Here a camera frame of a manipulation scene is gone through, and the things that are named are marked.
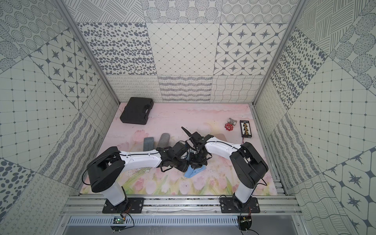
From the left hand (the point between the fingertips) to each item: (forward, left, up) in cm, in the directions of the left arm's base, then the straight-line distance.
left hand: (190, 169), depth 84 cm
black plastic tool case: (+43, +43, +3) cm, 61 cm away
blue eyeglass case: (-3, -2, -2) cm, 4 cm away
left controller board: (-25, +35, -4) cm, 43 cm away
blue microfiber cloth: (-2, -1, +1) cm, 2 cm away
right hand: (0, -1, +1) cm, 1 cm away
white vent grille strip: (-25, +16, -3) cm, 30 cm away
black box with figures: (+31, -39, -1) cm, 49 cm away
